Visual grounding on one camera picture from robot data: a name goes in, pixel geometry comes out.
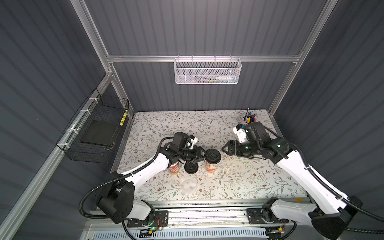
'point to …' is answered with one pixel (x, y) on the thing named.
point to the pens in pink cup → (249, 117)
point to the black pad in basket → (102, 132)
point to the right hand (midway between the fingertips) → (228, 150)
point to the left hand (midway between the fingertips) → (209, 160)
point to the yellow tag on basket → (123, 118)
